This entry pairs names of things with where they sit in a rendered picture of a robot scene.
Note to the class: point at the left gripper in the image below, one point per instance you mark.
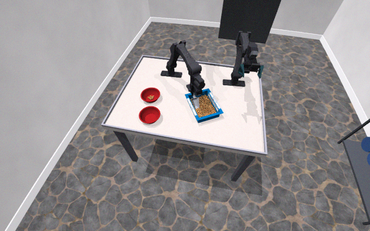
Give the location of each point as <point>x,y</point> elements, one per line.
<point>248,67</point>

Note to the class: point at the red bowl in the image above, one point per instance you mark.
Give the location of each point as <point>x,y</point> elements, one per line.
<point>150,91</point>
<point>149,114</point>

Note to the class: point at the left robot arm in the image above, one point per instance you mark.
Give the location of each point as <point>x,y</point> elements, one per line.
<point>248,51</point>

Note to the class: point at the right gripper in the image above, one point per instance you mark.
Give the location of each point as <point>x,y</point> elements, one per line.
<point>191,91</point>

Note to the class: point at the grey table edge rim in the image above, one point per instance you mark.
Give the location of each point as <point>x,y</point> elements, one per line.
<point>182,139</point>

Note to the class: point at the blue dog food box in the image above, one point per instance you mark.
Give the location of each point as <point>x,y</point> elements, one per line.
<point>213,101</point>

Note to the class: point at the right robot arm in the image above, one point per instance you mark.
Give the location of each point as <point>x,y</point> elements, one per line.
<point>194,69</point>

